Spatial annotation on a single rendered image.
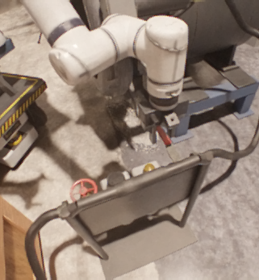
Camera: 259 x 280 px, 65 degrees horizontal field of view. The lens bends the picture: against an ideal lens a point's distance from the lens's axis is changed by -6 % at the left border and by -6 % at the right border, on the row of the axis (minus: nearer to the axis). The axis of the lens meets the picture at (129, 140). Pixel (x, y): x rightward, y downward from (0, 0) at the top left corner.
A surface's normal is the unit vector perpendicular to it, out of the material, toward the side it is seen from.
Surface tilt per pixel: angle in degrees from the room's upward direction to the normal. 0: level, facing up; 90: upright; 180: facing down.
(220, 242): 0
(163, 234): 0
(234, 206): 0
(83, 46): 45
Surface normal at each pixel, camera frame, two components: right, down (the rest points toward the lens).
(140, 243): -0.07, -0.64
